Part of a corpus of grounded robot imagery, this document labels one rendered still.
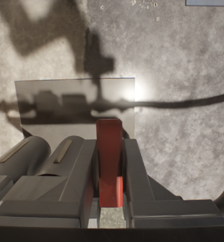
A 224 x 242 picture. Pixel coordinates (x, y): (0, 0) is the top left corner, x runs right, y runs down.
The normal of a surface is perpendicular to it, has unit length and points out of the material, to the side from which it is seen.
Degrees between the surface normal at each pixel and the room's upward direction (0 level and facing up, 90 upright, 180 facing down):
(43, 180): 90
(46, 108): 0
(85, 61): 0
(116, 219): 0
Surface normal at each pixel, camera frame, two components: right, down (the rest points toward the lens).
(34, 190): -0.02, -0.96
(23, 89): -0.02, 0.29
